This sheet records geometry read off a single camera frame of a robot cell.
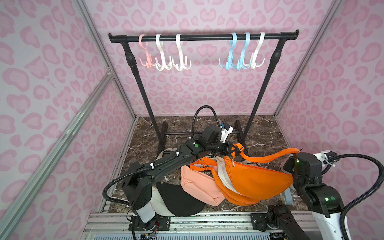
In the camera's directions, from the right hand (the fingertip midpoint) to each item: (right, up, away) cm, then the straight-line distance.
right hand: (294, 157), depth 66 cm
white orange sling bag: (-26, -11, +6) cm, 29 cm away
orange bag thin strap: (-16, -2, +7) cm, 17 cm away
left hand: (-23, +2, +5) cm, 24 cm away
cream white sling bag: (-63, -28, +12) cm, 70 cm away
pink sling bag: (-40, -18, +15) cm, 46 cm away
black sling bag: (-52, -24, +8) cm, 57 cm away
